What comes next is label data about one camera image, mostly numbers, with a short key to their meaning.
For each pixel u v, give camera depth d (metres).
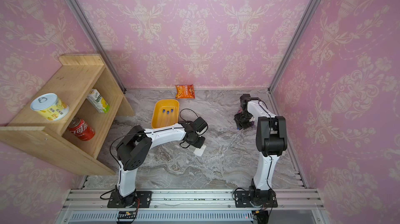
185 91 1.15
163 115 1.06
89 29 0.87
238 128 0.96
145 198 0.74
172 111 1.09
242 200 0.73
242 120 0.86
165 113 1.07
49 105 0.50
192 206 0.74
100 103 0.76
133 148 0.53
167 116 1.05
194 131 0.70
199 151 0.87
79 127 0.65
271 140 0.53
